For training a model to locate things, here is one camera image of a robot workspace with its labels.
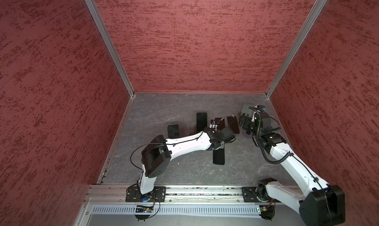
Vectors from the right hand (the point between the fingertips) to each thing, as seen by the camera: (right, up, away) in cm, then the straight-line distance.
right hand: (245, 121), depth 83 cm
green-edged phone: (-43, -7, +6) cm, 44 cm away
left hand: (-19, -13, 0) cm, 23 cm away
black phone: (-25, -1, +9) cm, 26 cm away
